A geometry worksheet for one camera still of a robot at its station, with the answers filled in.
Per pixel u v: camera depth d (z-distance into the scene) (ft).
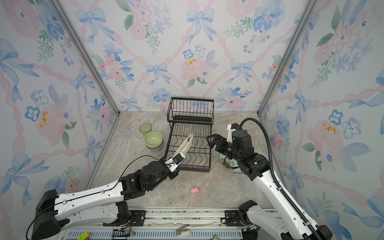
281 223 1.65
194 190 2.67
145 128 3.42
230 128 2.13
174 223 2.40
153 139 3.12
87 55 2.86
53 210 1.35
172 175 2.07
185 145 2.63
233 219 2.35
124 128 3.70
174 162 1.90
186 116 3.72
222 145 2.02
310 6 2.25
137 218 2.45
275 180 1.45
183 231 2.29
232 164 3.00
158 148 3.02
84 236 2.22
